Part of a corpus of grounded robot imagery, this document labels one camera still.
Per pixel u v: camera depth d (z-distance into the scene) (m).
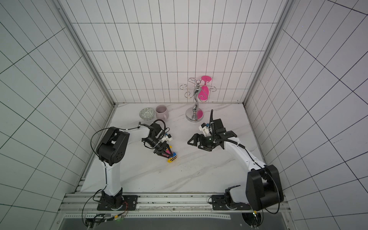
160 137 0.85
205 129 0.78
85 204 0.68
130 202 0.73
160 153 0.83
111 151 0.54
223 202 0.73
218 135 0.63
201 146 0.83
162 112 1.03
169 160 0.84
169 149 0.85
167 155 0.85
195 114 1.11
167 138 0.90
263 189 0.41
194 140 0.73
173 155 0.86
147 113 1.10
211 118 0.67
